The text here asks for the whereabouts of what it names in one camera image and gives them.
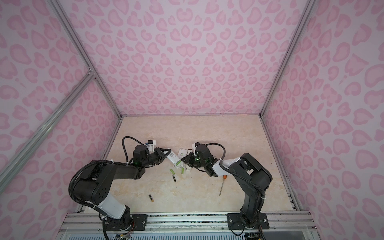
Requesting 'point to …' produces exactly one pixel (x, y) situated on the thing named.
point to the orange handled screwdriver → (224, 177)
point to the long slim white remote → (187, 169)
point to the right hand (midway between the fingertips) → (181, 159)
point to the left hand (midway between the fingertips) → (172, 149)
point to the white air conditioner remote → (174, 159)
